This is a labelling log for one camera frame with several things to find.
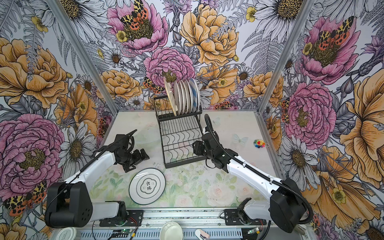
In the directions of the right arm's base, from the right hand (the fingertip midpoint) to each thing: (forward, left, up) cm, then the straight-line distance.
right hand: (196, 149), depth 81 cm
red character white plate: (+19, +9, +20) cm, 29 cm away
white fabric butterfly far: (+36, -17, -18) cm, 44 cm away
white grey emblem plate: (-13, +28, -15) cm, 34 cm away
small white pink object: (-36, -3, -15) cm, 39 cm away
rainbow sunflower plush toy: (+12, -42, -15) cm, 46 cm away
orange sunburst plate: (+20, +6, +19) cm, 28 cm away
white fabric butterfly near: (+16, -32, -17) cm, 40 cm away
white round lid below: (-35, +56, -9) cm, 66 cm away
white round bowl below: (-34, +13, -15) cm, 39 cm away
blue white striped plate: (+25, 0, +16) cm, 30 cm away
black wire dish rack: (+21, +12, -13) cm, 28 cm away
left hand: (-4, +30, -9) cm, 32 cm away
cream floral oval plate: (+21, +4, +18) cm, 28 cm away
